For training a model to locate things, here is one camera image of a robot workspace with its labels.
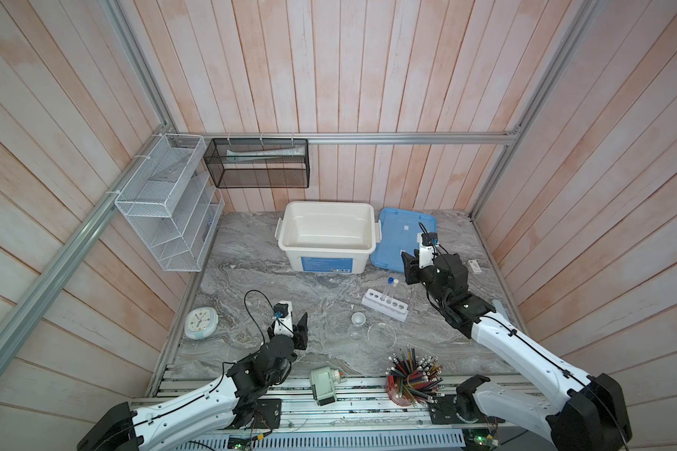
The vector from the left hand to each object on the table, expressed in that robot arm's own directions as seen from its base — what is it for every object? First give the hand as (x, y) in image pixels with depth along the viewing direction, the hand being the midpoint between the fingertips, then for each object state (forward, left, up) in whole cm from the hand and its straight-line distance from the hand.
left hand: (300, 319), depth 81 cm
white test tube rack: (+8, -27, -6) cm, 28 cm away
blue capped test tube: (+9, -27, +6) cm, 29 cm away
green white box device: (-16, -7, -5) cm, 18 cm away
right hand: (+15, -32, +14) cm, 37 cm away
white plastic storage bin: (+40, -8, -10) cm, 42 cm away
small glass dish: (+4, -18, -8) cm, 20 cm away
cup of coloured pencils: (-17, -30, +3) cm, 34 cm away
